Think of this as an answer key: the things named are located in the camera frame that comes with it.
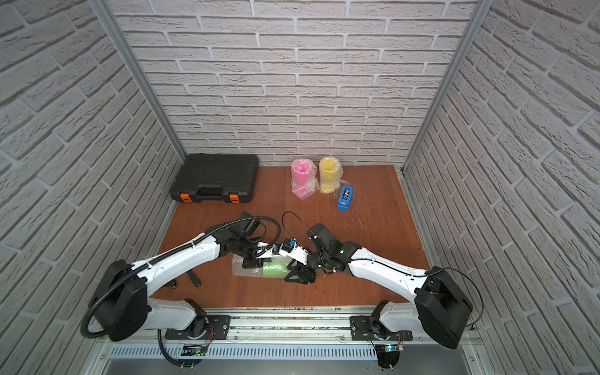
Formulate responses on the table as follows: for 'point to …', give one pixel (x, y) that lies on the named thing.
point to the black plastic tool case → (216, 178)
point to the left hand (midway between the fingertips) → (271, 254)
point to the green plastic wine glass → (276, 267)
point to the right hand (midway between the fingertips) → (291, 272)
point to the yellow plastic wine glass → (330, 171)
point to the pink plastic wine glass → (304, 180)
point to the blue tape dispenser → (344, 198)
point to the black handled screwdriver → (195, 280)
